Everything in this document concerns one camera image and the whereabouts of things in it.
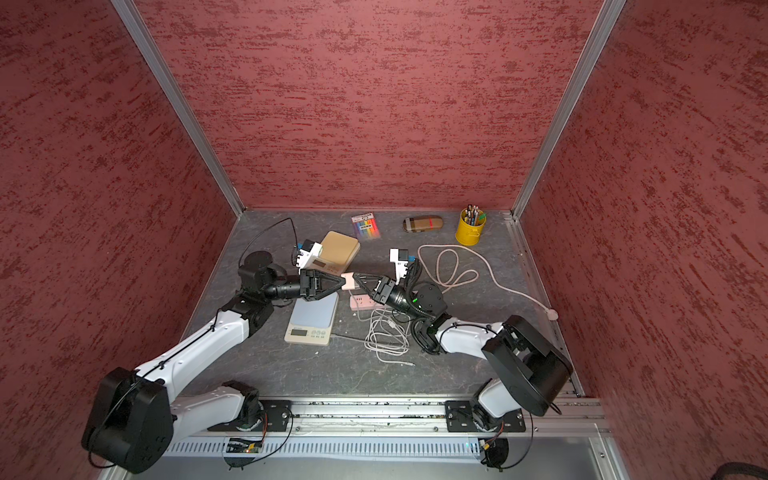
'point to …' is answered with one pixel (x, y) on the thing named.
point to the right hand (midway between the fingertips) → (352, 283)
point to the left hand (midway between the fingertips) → (342, 290)
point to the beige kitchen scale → (338, 253)
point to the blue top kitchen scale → (312, 320)
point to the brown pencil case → (418, 223)
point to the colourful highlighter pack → (365, 226)
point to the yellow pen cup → (470, 225)
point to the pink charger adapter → (349, 282)
